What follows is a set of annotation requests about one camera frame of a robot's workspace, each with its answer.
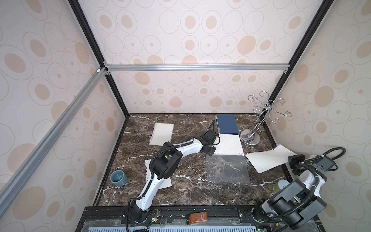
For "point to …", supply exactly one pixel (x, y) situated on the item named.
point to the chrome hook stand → (252, 137)
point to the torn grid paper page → (166, 183)
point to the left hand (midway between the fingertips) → (212, 151)
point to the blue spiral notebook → (226, 123)
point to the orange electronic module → (198, 217)
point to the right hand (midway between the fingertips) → (298, 158)
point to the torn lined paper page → (266, 160)
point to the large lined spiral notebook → (227, 164)
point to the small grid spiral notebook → (162, 133)
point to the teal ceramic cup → (119, 178)
